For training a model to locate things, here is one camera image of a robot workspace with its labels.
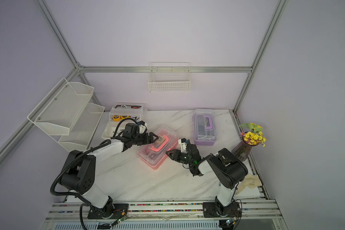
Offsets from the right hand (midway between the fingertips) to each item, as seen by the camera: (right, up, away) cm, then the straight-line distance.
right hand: (168, 155), depth 89 cm
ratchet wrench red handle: (-35, +33, +18) cm, 52 cm away
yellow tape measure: (-35, +24, +15) cm, 45 cm away
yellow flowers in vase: (+45, +13, -15) cm, 49 cm away
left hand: (-9, +8, +2) cm, 13 cm away
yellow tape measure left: (-40, +24, +15) cm, 49 cm away
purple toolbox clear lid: (+25, +18, +7) cm, 31 cm away
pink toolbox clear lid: (-9, +3, -5) cm, 10 cm away
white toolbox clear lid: (-39, +29, +18) cm, 52 cm away
